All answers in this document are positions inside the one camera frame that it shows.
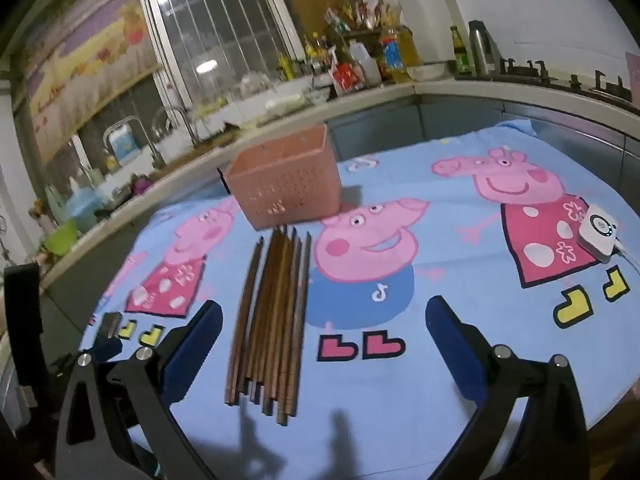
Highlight pink perforated utensil basket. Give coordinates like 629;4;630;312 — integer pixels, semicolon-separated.
224;124;342;231

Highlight large cooking oil bottle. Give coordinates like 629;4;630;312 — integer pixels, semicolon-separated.
380;27;408;84

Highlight gas stove burners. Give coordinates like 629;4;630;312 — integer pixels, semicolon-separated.
498;58;632;103

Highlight barred kitchen window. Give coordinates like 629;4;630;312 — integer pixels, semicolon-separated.
143;0;304;107

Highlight green plastic bowl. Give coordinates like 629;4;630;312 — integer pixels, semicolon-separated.
43;218;80;257

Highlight fruit pattern roller blind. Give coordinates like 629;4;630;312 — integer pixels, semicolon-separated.
18;0;160;162

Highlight green glass sauce bottle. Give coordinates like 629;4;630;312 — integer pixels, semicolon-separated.
450;25;472;76

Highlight blue dish soap container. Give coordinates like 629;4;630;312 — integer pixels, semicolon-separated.
107;122;140;166

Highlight red snack packet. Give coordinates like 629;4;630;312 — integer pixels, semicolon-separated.
330;63;361;96

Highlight white plastic jug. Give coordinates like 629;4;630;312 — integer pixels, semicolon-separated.
349;41;382;87

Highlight steel thermos kettle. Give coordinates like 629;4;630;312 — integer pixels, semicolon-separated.
469;20;501;76

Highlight Peppa Pig blue tablecloth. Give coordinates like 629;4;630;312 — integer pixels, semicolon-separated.
81;119;639;479

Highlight chrome sink faucet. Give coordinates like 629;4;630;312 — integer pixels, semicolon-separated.
103;115;166;169

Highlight white square smart device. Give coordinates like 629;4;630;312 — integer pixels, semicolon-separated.
577;204;618;263

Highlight brown wooden chopstick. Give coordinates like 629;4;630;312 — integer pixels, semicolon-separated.
286;233;312;416
224;236;264;405
267;233;297;417
244;228;281;393
254;229;288;416
277;229;300;426

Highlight blue lidded plastic container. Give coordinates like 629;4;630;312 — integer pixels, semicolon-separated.
65;188;103;234

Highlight white ceramic bowl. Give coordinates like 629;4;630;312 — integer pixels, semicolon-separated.
407;63;448;82

